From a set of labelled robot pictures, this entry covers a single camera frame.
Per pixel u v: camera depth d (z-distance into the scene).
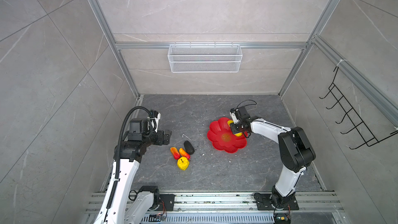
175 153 0.88
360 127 0.65
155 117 0.62
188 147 0.88
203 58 1.01
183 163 0.80
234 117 0.82
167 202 0.73
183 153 0.88
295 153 0.49
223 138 0.95
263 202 0.73
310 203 0.75
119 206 0.39
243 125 0.71
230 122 0.94
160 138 0.64
